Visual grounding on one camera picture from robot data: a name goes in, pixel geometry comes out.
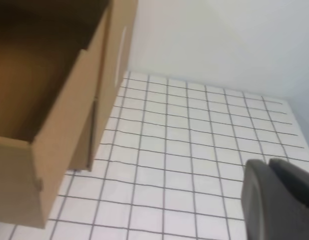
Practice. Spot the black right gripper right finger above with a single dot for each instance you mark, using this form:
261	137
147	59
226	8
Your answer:
295	179

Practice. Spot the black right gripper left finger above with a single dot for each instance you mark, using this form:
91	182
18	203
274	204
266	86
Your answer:
270	211

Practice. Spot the white grid tablecloth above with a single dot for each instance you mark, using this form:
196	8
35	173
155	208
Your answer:
170	165

